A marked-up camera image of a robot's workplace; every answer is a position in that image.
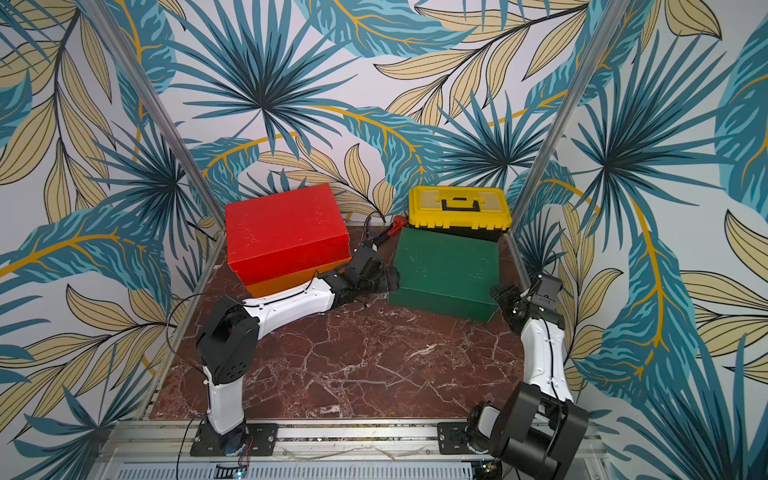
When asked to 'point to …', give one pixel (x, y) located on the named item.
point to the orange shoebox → (283, 282)
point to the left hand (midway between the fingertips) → (388, 280)
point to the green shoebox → (447, 274)
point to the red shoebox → (284, 234)
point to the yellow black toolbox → (475, 212)
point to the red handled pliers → (396, 225)
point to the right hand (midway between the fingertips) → (502, 298)
